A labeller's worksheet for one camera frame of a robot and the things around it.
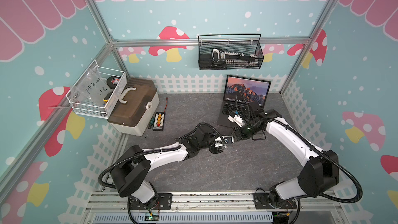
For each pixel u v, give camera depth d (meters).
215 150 0.73
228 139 0.68
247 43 0.93
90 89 0.67
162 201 0.75
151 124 1.02
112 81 0.80
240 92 1.09
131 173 0.44
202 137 0.64
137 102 0.88
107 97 0.66
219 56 0.89
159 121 1.03
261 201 0.74
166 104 1.13
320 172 0.42
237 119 0.74
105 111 0.64
